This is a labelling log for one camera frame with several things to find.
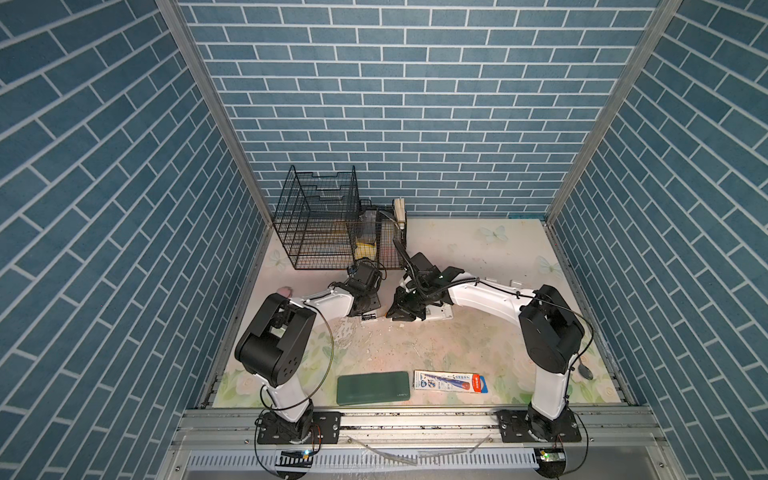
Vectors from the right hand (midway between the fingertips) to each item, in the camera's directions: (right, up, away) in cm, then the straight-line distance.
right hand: (382, 314), depth 84 cm
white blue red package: (+19, -18, -4) cm, 26 cm away
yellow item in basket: (-6, +18, +12) cm, 23 cm away
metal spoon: (+58, -16, 0) cm, 60 cm away
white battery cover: (+45, +7, +18) cm, 49 cm away
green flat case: (-1, -19, -5) cm, 19 cm away
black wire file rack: (-28, +30, +35) cm, 54 cm away
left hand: (-4, 0, +13) cm, 13 cm away
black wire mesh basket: (-3, +24, +20) cm, 31 cm away
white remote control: (+17, -2, +9) cm, 19 cm away
